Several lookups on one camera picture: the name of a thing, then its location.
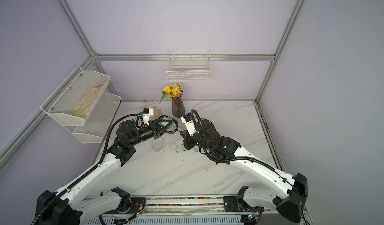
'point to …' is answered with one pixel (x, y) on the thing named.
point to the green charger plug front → (165, 123)
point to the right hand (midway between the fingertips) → (183, 134)
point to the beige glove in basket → (82, 107)
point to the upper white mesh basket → (72, 100)
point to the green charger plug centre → (183, 148)
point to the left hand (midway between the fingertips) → (171, 124)
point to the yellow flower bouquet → (171, 91)
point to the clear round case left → (158, 146)
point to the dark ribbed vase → (178, 106)
